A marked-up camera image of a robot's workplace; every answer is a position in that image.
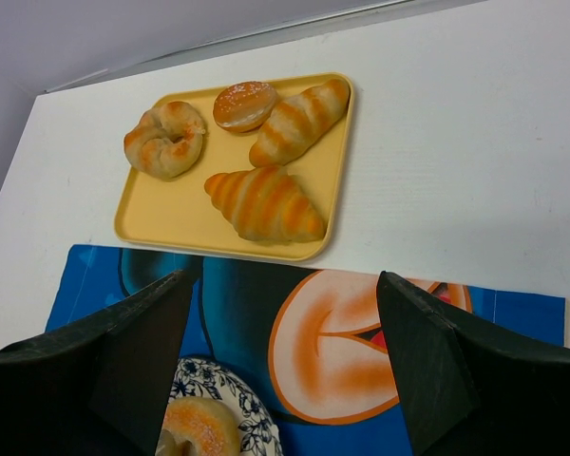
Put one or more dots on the blue floral white plate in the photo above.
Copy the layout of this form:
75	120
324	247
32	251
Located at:
202	377

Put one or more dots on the yellow plastic tray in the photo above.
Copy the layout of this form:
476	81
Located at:
178	214

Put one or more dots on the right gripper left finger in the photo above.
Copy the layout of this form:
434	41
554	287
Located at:
98	385

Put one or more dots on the sugared filled round donut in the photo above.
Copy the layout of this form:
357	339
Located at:
244	106

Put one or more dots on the striped croissant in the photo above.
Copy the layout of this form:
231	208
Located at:
266	204

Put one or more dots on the sugared ring donut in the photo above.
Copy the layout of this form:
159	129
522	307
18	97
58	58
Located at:
198	426

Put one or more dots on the striped long bread roll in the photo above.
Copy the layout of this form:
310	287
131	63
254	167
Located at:
298	122

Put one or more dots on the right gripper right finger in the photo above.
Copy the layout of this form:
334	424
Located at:
468	386

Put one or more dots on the twisted knot bread roll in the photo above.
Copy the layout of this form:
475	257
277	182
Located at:
167	140

